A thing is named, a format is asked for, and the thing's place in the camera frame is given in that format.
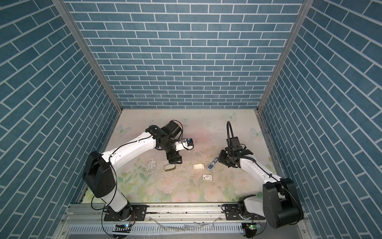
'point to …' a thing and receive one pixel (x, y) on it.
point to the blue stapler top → (212, 164)
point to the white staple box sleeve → (207, 177)
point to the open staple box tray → (198, 166)
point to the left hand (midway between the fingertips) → (180, 155)
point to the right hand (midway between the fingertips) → (218, 156)
